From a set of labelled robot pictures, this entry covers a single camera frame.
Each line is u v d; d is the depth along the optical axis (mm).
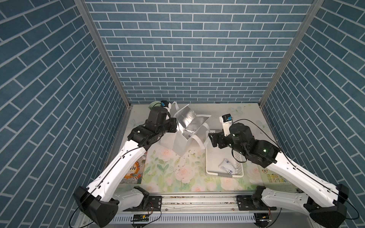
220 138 598
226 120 579
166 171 853
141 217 718
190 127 1042
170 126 632
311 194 412
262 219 703
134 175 825
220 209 733
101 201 373
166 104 618
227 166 839
